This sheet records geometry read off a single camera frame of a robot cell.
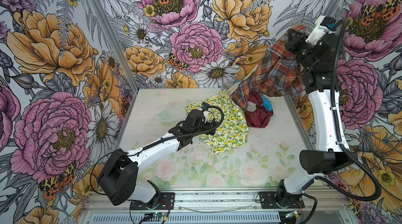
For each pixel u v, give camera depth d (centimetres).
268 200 74
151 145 50
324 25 51
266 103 105
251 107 94
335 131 43
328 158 42
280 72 67
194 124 64
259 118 96
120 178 42
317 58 48
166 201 73
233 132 97
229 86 119
